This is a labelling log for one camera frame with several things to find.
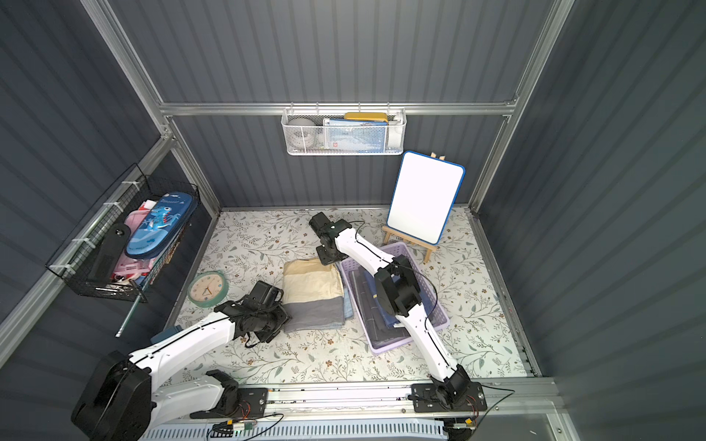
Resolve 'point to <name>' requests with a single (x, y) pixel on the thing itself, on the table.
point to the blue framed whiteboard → (424, 196)
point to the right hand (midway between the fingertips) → (336, 254)
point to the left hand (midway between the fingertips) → (289, 321)
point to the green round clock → (208, 289)
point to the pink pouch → (129, 268)
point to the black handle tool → (110, 254)
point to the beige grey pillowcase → (313, 295)
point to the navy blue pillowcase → (388, 320)
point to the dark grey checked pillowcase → (380, 334)
